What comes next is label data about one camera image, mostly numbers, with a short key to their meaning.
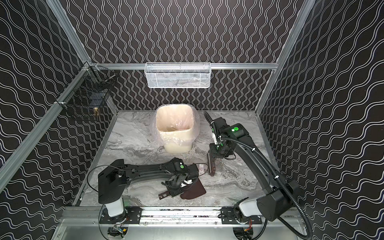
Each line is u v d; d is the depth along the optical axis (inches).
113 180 19.1
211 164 32.4
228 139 19.4
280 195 15.2
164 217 29.9
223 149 24.8
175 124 37.7
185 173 22.9
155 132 30.7
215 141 26.6
